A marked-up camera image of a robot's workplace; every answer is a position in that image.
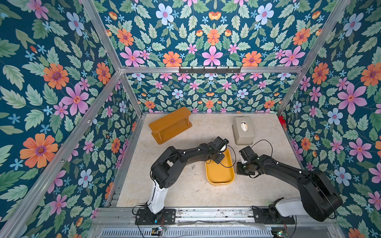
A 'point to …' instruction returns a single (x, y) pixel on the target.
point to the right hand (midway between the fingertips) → (237, 169)
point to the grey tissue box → (243, 131)
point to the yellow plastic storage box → (222, 173)
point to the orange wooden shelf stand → (171, 125)
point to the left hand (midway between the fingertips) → (221, 154)
